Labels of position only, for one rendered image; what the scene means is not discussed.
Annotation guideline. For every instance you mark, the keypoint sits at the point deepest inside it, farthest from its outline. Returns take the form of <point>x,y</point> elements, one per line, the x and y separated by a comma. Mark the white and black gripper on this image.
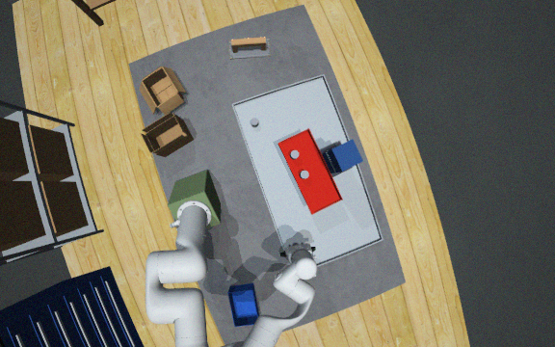
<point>289,250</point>

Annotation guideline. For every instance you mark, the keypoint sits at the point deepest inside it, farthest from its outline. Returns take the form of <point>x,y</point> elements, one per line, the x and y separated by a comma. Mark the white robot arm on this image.
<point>185,306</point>

